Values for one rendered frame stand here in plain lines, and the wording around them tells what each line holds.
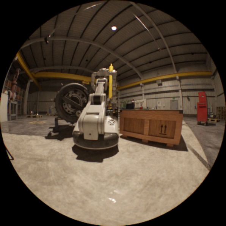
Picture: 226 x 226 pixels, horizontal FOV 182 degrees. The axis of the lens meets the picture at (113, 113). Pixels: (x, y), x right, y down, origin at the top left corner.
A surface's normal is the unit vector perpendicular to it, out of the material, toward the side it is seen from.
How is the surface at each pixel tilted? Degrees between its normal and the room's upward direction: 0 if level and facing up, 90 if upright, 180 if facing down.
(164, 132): 90
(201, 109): 90
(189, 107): 90
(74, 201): 0
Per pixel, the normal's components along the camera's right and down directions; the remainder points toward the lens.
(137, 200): 0.01, -1.00
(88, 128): 0.00, 0.01
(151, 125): -0.71, 0.00
